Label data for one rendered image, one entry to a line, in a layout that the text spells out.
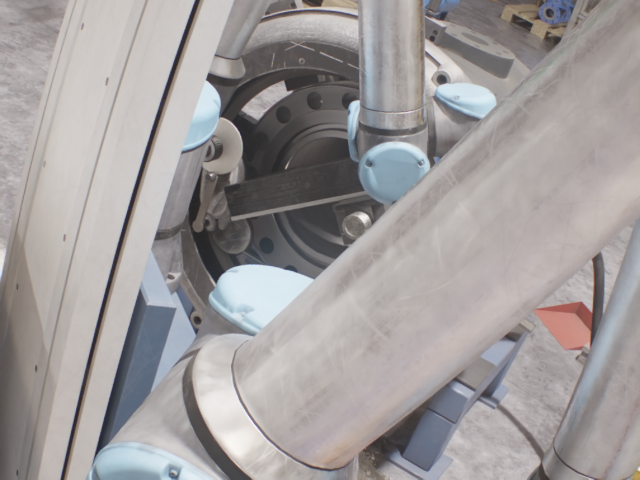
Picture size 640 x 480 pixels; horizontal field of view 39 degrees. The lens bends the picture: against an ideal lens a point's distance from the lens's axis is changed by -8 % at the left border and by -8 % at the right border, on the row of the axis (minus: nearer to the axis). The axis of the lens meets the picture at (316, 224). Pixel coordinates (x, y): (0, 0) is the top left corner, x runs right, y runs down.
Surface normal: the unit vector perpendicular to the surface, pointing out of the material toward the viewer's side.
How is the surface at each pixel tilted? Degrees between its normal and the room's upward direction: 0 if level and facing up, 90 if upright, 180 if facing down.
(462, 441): 0
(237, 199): 90
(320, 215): 31
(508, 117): 71
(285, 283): 5
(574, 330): 0
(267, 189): 90
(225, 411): 37
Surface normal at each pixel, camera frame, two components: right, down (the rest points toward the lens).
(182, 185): 0.73, 0.51
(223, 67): 0.66, -0.14
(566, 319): 0.33, -0.85
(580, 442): -0.72, 0.13
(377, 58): -0.47, 0.39
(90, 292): 0.37, 0.51
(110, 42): -0.86, -0.11
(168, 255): 0.87, 0.16
